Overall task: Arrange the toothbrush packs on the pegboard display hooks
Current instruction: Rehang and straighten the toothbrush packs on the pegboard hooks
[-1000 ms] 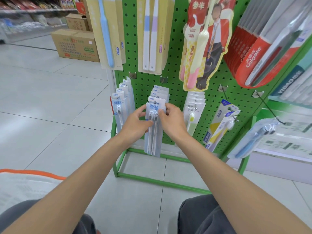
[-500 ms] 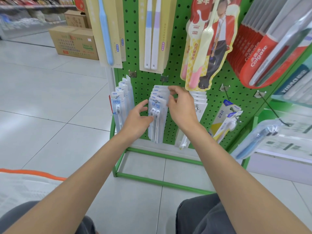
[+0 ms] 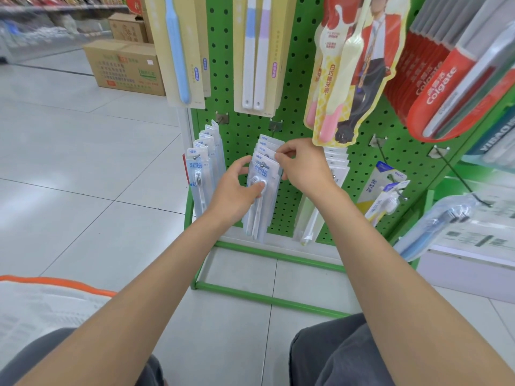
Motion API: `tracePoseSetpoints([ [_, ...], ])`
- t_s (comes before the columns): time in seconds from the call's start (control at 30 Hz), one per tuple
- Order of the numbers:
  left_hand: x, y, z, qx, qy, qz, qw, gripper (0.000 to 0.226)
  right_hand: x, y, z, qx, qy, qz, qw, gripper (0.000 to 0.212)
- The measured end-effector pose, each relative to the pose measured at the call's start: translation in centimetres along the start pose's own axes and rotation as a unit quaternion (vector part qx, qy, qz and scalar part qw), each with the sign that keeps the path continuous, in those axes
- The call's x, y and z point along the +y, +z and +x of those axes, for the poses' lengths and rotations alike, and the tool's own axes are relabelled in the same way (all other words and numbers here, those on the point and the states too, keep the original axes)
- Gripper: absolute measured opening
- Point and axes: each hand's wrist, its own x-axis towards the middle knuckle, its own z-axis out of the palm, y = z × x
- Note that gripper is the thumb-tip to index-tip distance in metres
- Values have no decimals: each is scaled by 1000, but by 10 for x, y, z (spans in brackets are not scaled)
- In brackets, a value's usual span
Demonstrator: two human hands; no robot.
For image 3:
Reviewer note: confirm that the person's right hand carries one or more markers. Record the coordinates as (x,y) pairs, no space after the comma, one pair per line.
(309,168)

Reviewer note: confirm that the person's left hand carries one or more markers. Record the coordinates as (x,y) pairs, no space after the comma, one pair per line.
(229,196)

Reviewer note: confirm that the person's right thumb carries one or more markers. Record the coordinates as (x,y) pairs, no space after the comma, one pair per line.
(284,159)

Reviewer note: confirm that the person's left thumb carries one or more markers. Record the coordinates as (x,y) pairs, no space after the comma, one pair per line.
(240,164)

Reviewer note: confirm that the row of white toothbrush packs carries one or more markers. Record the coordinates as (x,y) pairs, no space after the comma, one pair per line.
(266,146)
(203,168)

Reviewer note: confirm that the clear single toothbrush packet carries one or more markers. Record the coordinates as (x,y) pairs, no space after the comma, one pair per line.
(268,213)

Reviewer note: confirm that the person's right forearm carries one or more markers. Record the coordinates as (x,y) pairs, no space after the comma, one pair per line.
(402,293)

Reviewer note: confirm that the person's left forearm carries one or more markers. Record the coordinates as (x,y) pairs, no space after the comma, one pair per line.
(132,309)

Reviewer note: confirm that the row of plain toothbrush packs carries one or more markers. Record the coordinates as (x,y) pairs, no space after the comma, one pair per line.
(309,221)

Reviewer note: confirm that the green pegboard display rack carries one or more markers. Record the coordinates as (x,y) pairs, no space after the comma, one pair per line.
(299,76)

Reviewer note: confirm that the blue yellow toothbrush packet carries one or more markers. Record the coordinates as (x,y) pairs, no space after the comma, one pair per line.
(376,184)
(382,207)

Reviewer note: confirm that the cream pack with two toothbrushes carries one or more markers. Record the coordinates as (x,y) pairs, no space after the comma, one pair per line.
(257,56)

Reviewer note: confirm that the cartoon pack with pink toothbrushes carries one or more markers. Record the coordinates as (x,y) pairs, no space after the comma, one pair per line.
(354,68)

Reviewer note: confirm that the cream pack with blue toothbrush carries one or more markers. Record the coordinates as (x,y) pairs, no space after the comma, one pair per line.
(179,48)

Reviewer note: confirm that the large cardboard box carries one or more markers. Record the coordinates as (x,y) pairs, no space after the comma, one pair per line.
(120,68)

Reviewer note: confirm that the clear packet with blue toothbrush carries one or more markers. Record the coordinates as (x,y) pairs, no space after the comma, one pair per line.
(430,229)

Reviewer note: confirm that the stack of red toothbrush packs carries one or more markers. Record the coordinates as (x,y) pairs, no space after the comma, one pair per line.
(438,84)

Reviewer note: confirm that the long metal peg hook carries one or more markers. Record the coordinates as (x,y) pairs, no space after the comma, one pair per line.
(458,176)

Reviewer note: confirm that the small cardboard box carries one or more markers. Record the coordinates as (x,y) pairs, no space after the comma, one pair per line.
(126,28)

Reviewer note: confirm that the person's grey trousers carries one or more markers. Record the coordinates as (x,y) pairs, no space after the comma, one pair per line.
(334,357)

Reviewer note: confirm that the white printed display box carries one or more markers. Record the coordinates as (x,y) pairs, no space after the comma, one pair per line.
(474,253)

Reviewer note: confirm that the teal toothbrush box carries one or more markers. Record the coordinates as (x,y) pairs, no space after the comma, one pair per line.
(497,144)

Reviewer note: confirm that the background store shelf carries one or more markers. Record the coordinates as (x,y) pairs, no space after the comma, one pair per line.
(48,20)

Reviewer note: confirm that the white bag with orange trim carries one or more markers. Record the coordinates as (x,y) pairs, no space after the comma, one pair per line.
(44,309)

